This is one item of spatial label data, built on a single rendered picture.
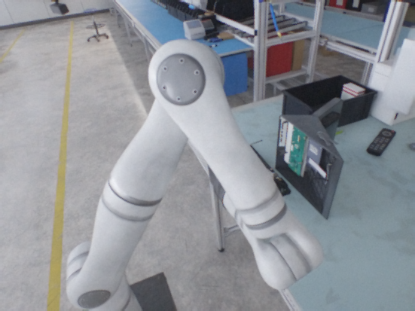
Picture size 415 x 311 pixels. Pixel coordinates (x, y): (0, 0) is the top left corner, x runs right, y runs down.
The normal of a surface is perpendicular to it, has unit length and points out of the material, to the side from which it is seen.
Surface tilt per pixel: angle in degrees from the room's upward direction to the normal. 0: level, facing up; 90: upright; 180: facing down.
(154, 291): 0
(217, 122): 71
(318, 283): 0
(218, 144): 77
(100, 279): 84
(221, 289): 0
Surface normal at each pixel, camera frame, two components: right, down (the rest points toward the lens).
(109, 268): 0.36, 0.49
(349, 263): -0.08, -0.79
